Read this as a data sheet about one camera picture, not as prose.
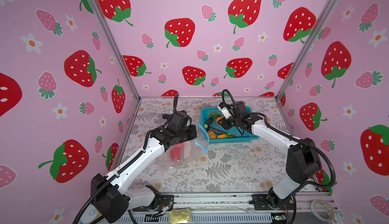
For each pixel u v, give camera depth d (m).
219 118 0.84
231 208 0.73
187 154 0.86
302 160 0.45
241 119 0.68
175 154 0.85
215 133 0.96
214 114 1.01
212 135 0.93
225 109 0.78
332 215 0.70
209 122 0.99
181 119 0.56
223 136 0.94
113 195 0.37
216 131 0.98
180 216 0.67
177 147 0.88
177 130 0.57
